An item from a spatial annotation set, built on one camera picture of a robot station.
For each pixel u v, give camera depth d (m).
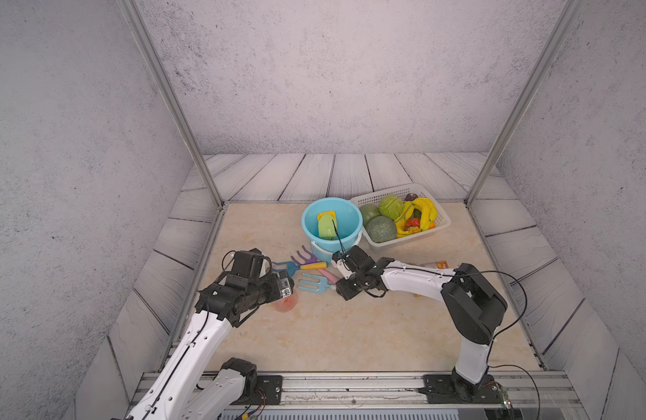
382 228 0.96
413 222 1.03
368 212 1.05
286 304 0.87
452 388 0.65
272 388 0.73
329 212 1.01
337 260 0.83
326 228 1.08
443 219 1.04
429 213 1.01
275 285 0.66
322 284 0.94
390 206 1.01
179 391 0.40
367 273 0.69
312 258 1.02
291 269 0.98
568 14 0.71
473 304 0.48
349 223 0.94
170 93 0.86
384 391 0.74
